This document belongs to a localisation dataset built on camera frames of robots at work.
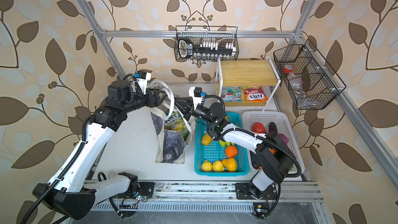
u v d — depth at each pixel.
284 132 0.97
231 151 0.81
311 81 0.83
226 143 0.85
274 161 0.44
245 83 0.76
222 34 0.91
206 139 0.87
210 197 0.74
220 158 0.84
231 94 0.89
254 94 0.90
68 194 0.37
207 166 0.78
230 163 0.77
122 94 0.51
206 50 0.83
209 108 0.62
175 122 0.84
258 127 0.90
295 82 0.71
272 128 0.94
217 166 0.78
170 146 0.76
